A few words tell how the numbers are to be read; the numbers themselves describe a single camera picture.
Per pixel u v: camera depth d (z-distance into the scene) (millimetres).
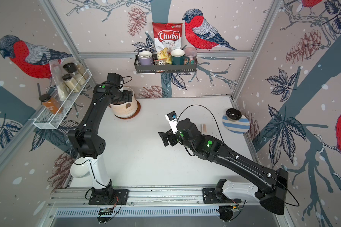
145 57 803
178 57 809
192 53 850
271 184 388
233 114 1039
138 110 1104
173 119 567
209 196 728
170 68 895
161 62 849
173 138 590
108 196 665
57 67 724
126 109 981
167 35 778
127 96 795
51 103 665
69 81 759
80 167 826
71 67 782
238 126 1003
